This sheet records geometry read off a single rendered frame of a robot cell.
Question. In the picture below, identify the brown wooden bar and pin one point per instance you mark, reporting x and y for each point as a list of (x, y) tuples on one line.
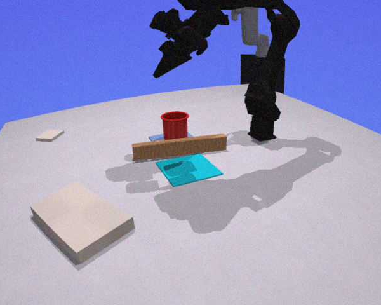
[(176, 147)]

